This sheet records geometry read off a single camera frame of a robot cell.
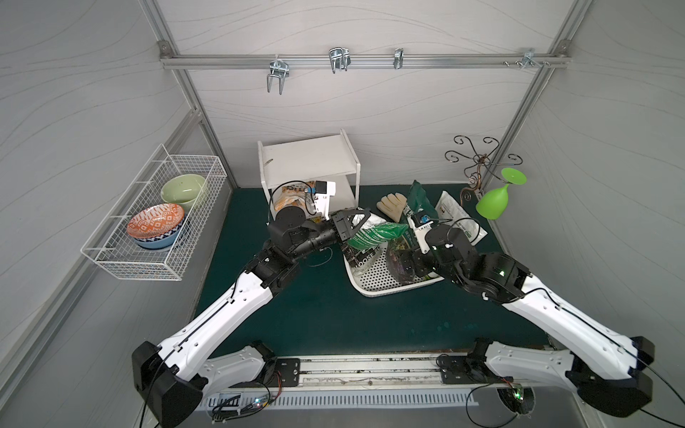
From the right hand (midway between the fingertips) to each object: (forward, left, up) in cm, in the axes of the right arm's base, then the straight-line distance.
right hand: (413, 243), depth 69 cm
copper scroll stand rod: (+24, -20, +4) cm, 31 cm away
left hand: (-1, +12, +13) cm, 17 cm away
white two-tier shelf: (+28, +26, +5) cm, 38 cm away
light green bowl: (+11, +64, +7) cm, 65 cm away
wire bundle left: (-36, +47, -26) cm, 65 cm away
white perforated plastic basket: (+3, +9, -28) cm, 29 cm away
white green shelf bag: (-1, +10, +7) cm, 13 cm away
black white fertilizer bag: (+6, +15, -19) cm, 25 cm away
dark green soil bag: (+14, -3, +1) cm, 14 cm away
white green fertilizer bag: (+17, -14, -7) cm, 23 cm away
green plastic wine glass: (+21, -29, -7) cm, 37 cm away
